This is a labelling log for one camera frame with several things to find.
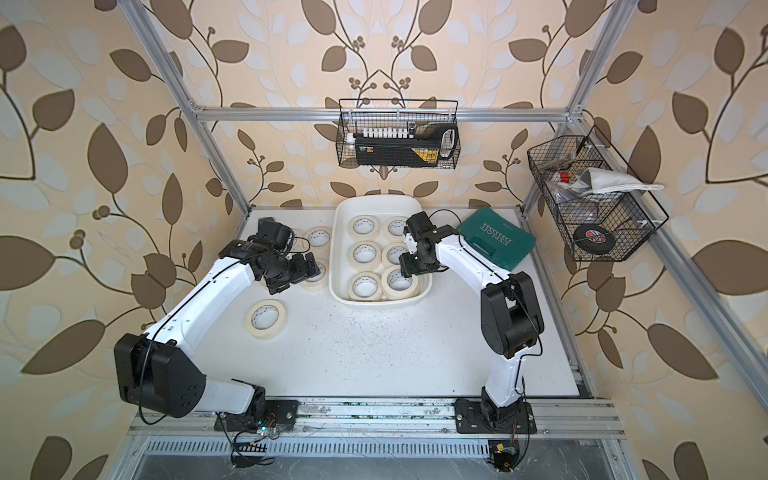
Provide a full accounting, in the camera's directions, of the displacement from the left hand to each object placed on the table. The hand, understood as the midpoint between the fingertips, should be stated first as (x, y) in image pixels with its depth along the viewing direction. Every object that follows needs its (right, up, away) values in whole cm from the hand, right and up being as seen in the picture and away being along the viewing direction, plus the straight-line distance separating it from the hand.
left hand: (308, 274), depth 82 cm
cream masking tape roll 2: (-1, -5, +14) cm, 15 cm away
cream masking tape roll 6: (+13, +4, +23) cm, 27 cm away
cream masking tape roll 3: (+12, +14, +32) cm, 37 cm away
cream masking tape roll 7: (+14, -6, +17) cm, 22 cm away
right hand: (+29, 0, +10) cm, 31 cm away
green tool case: (+61, +11, +23) cm, 66 cm away
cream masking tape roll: (-16, -15, +9) cm, 24 cm away
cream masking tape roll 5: (+23, +5, +23) cm, 33 cm away
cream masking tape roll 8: (+26, -7, +7) cm, 28 cm away
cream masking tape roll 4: (+24, +14, +33) cm, 43 cm away
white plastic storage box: (+19, +22, +34) cm, 44 cm away
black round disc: (+73, +10, -10) cm, 74 cm away
